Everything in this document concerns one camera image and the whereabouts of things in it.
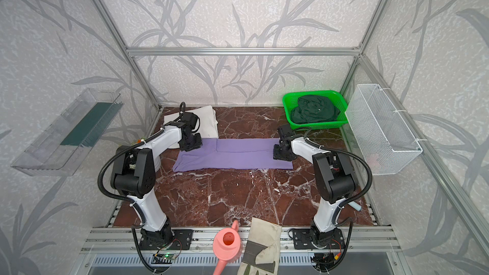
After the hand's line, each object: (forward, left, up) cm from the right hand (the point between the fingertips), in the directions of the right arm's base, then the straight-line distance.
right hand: (278, 150), depth 98 cm
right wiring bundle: (-47, -15, -6) cm, 49 cm away
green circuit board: (-45, +44, -1) cm, 63 cm away
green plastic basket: (+35, -9, +2) cm, 36 cm away
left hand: (+3, +41, +5) cm, 41 cm away
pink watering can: (-43, +21, +10) cm, 49 cm away
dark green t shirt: (+26, -23, +3) cm, 35 cm away
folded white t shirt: (+16, +40, 0) cm, 43 cm away
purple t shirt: (-1, +25, -3) cm, 25 cm away
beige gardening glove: (-44, +10, 0) cm, 45 cm away
